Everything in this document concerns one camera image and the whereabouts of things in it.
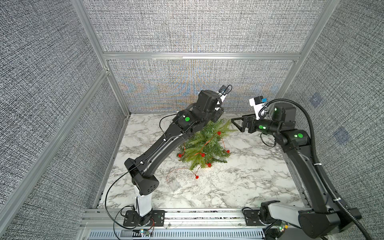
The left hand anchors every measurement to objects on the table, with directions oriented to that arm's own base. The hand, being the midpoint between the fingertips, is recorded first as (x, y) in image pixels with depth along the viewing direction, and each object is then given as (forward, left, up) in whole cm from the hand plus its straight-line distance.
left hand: (219, 101), depth 67 cm
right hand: (-6, -9, -3) cm, 11 cm away
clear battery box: (-23, +23, -41) cm, 52 cm away
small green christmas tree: (-14, +6, -14) cm, 21 cm away
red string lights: (-18, +10, -15) cm, 25 cm away
